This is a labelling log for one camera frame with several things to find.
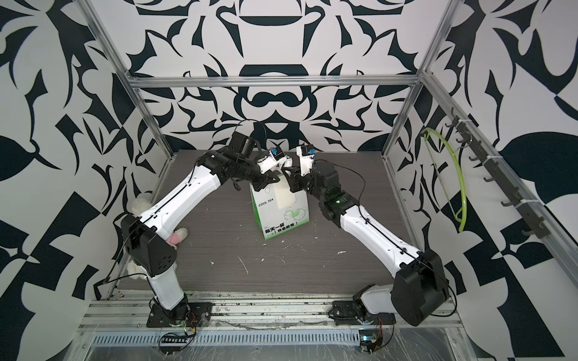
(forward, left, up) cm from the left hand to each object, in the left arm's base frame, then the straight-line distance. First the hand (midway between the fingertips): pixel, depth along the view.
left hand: (275, 172), depth 79 cm
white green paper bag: (-11, +1, -15) cm, 18 cm away
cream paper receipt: (-5, -3, -7) cm, 10 cm away
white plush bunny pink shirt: (-1, +53, -15) cm, 55 cm away
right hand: (0, -4, +4) cm, 6 cm away
